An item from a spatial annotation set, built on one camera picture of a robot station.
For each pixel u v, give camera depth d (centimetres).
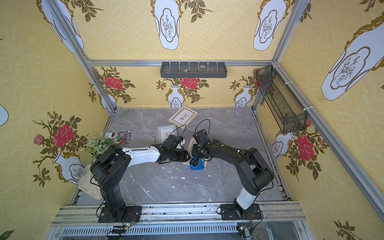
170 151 75
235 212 67
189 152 86
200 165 85
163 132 106
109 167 49
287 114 86
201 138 73
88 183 85
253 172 46
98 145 79
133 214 73
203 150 67
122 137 103
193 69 93
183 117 114
